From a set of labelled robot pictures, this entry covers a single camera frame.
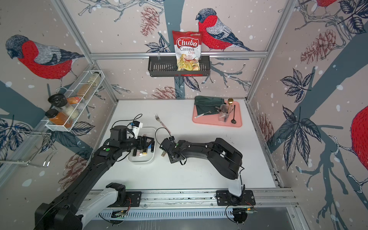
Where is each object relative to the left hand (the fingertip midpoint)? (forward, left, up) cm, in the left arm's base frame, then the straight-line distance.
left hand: (151, 136), depth 79 cm
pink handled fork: (+25, +3, -16) cm, 30 cm away
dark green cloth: (+40, -34, -17) cm, 56 cm away
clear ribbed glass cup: (+25, -47, -11) cm, 55 cm away
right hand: (-5, -12, -17) cm, 22 cm away
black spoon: (+23, -55, -17) cm, 62 cm away
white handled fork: (+29, -32, -17) cm, 46 cm away
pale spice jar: (+30, +37, +17) cm, 50 cm away
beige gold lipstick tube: (-3, -5, -17) cm, 18 cm away
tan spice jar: (+18, +36, +18) cm, 44 cm away
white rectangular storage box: (-5, +7, -17) cm, 19 cm away
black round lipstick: (-3, +13, -15) cm, 20 cm away
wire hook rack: (-6, +48, +9) cm, 49 cm away
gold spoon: (+31, -51, -4) cm, 60 cm away
